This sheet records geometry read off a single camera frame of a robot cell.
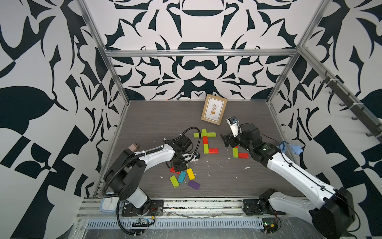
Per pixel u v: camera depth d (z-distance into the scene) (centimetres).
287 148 83
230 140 70
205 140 99
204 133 100
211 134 99
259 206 73
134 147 94
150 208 74
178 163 76
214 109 104
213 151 94
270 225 71
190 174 85
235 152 92
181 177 83
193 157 77
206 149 94
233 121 67
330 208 38
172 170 78
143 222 72
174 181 81
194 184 83
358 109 59
